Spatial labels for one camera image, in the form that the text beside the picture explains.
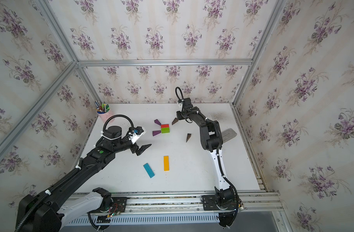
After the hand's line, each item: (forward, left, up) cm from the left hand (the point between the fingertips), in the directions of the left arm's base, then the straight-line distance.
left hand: (146, 136), depth 78 cm
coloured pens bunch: (+31, +37, -10) cm, 49 cm away
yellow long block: (-7, -11, -19) cm, 23 cm away
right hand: (+30, -21, -17) cm, 40 cm away
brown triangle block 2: (+25, -16, -17) cm, 34 cm away
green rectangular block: (+16, -9, -17) cm, 25 cm away
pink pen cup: (+24, +33, -11) cm, 42 cm away
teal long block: (-11, 0, -20) cm, 23 cm away
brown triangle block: (+11, -25, -17) cm, 32 cm away
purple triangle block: (+24, -3, -18) cm, 30 cm away
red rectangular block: (+20, -9, -18) cm, 28 cm away
